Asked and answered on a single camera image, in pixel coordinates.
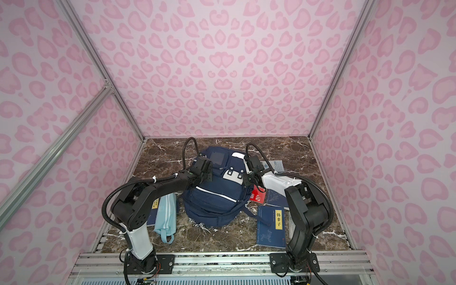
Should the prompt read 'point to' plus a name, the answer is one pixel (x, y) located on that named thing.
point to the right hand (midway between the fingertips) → (247, 177)
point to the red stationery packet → (258, 194)
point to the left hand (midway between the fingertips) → (211, 171)
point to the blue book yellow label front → (273, 235)
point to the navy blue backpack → (221, 202)
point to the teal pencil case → (165, 222)
